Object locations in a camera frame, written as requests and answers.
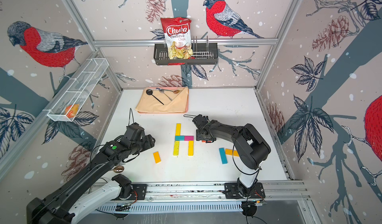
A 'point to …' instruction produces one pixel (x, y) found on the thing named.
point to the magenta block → (189, 138)
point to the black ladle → (149, 92)
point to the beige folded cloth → (163, 100)
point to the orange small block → (156, 157)
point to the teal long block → (223, 155)
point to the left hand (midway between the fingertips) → (153, 139)
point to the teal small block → (179, 138)
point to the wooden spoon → (175, 91)
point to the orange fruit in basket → (73, 111)
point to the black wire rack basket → (203, 53)
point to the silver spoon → (161, 90)
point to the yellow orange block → (230, 152)
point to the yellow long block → (176, 149)
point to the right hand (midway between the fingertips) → (204, 136)
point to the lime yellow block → (190, 148)
